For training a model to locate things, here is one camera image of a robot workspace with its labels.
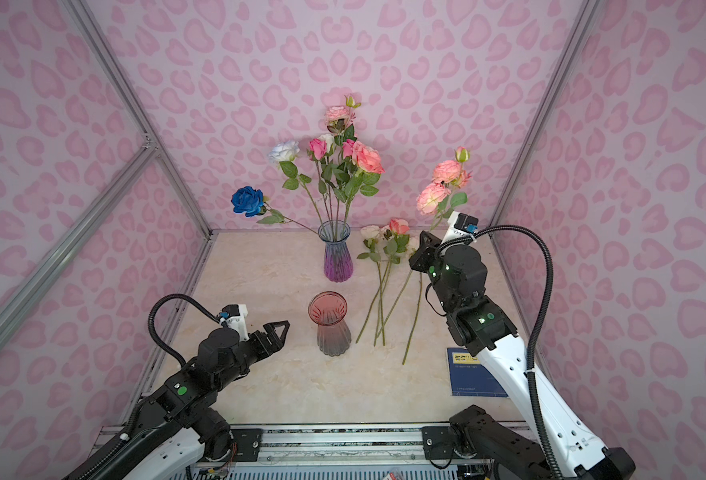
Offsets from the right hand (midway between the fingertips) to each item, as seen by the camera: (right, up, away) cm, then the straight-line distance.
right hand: (419, 229), depth 65 cm
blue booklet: (+17, -40, +18) cm, 47 cm away
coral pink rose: (0, -1, +44) cm, 44 cm away
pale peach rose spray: (+5, -2, +45) cm, 45 cm away
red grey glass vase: (-21, -20, +10) cm, 30 cm away
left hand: (-33, -23, +10) cm, 41 cm away
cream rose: (-9, +3, +48) cm, 49 cm away
